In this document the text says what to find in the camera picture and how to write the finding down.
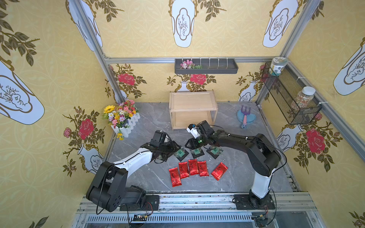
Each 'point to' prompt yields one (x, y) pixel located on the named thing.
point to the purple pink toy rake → (245, 113)
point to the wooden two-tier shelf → (190, 107)
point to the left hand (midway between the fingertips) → (174, 148)
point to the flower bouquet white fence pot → (122, 118)
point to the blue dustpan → (251, 117)
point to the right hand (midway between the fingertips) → (190, 140)
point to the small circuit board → (140, 217)
